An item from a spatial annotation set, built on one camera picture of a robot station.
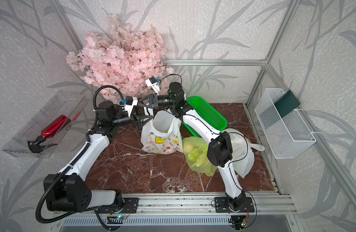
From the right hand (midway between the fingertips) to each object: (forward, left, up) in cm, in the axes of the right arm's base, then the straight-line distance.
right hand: (136, 105), depth 65 cm
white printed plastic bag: (-8, -54, -30) cm, 63 cm away
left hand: (+1, -4, -8) cm, 9 cm away
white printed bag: (-6, -10, -16) cm, 20 cm away
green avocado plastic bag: (-7, -27, -32) cm, 43 cm away
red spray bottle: (-5, +35, -5) cm, 36 cm away
